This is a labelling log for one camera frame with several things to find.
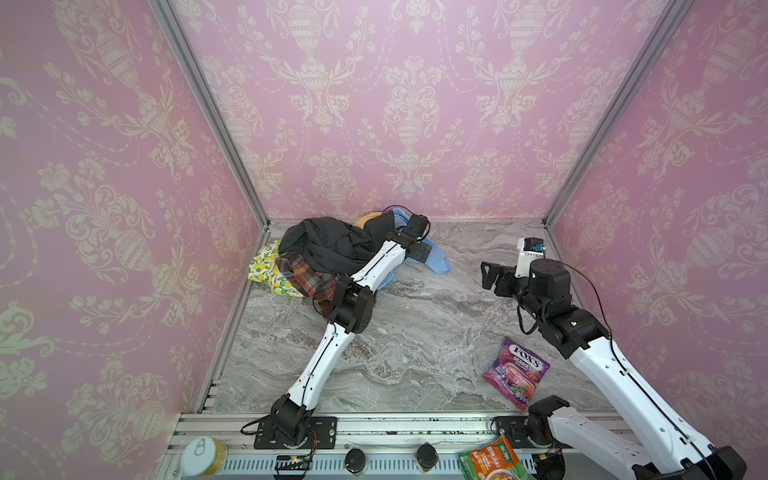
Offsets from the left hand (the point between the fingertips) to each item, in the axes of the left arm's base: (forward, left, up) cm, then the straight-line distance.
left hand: (412, 245), depth 109 cm
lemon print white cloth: (-13, +51, +1) cm, 53 cm away
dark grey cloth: (-8, +28, +9) cm, 30 cm away
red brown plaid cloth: (-22, +30, +7) cm, 38 cm away
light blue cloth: (-6, -9, -1) cm, 11 cm away
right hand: (-26, -20, +23) cm, 40 cm away
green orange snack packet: (-64, -17, -1) cm, 67 cm away
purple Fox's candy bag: (-45, -27, 0) cm, 52 cm away
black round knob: (-65, +14, +6) cm, 67 cm away
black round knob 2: (-64, -1, +5) cm, 65 cm away
